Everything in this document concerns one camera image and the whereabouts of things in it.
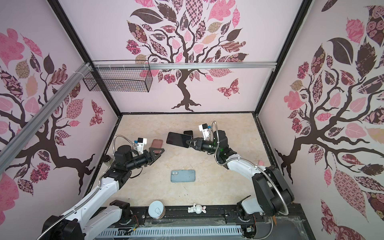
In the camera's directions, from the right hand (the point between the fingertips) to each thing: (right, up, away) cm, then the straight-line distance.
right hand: (187, 141), depth 77 cm
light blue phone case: (-3, -22, +11) cm, 25 cm away
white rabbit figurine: (+6, -34, -4) cm, 34 cm away
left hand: (-13, -7, 0) cm, 15 cm away
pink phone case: (-23, -4, +26) cm, 35 cm away
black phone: (-1, +3, +30) cm, 30 cm away
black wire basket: (-61, +47, +45) cm, 89 cm away
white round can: (-15, -33, -6) cm, 37 cm away
